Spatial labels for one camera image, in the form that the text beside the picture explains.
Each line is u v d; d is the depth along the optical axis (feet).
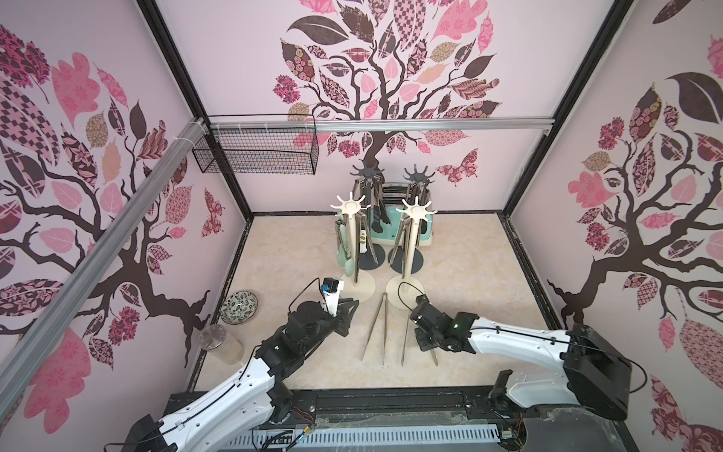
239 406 1.60
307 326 1.83
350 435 2.31
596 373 1.38
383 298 3.10
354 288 3.18
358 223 2.23
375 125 3.08
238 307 3.00
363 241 2.49
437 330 2.11
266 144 3.11
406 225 2.20
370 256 2.69
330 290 2.11
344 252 2.48
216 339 2.35
